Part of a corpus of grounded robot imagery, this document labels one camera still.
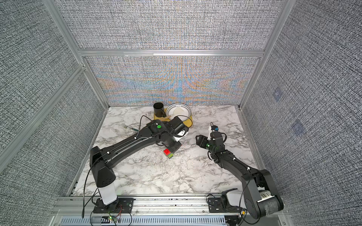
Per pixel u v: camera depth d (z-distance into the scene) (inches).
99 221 28.5
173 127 22.7
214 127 31.0
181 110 45.9
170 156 35.2
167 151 32.5
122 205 28.7
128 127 42.7
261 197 16.5
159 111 43.2
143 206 29.4
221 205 28.7
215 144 26.6
